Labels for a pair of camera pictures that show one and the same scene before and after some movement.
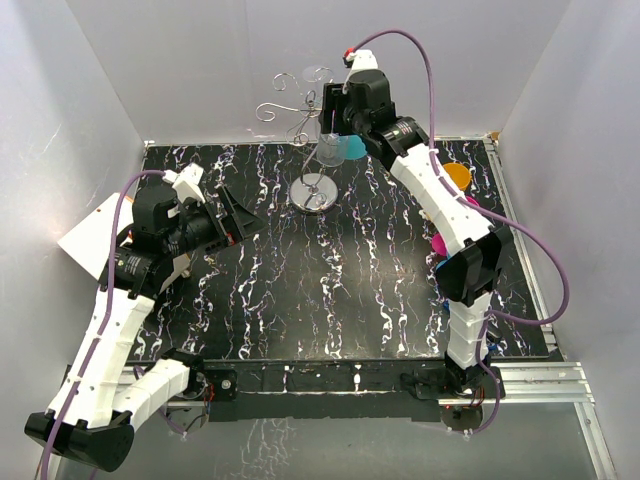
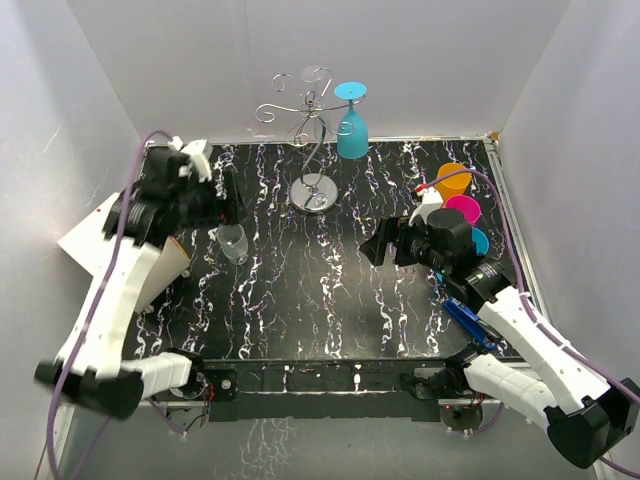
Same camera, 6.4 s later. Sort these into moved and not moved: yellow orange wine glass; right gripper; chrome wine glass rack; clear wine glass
Moved: right gripper; clear wine glass
Not moved: yellow orange wine glass; chrome wine glass rack
